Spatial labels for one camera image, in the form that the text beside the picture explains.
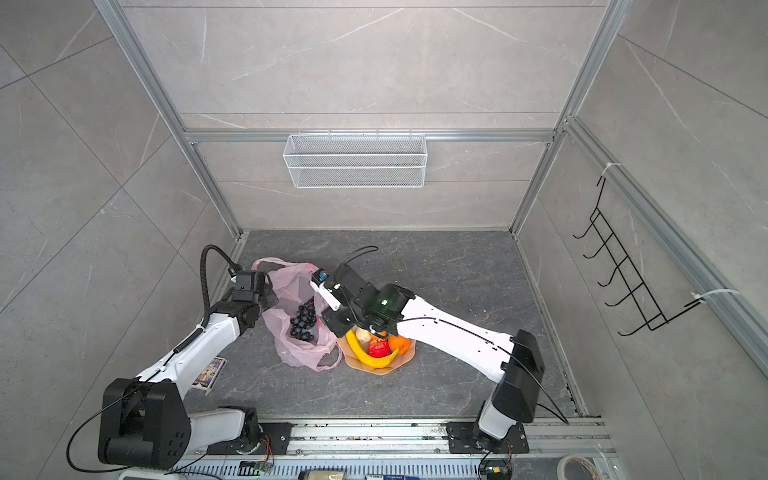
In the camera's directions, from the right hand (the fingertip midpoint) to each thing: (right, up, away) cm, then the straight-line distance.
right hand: (331, 312), depth 73 cm
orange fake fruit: (+17, -10, +9) cm, 22 cm away
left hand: (-23, +4, +15) cm, 28 cm away
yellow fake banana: (+7, -14, +9) cm, 18 cm away
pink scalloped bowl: (+5, -16, +9) cm, 19 cm away
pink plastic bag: (-16, +6, +17) cm, 24 cm away
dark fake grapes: (-12, -7, +18) cm, 22 cm away
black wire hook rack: (+70, +5, -8) cm, 71 cm away
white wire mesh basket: (+3, +47, +28) cm, 55 cm away
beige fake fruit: (+7, -9, +12) cm, 17 cm away
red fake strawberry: (+12, -12, +9) cm, 19 cm away
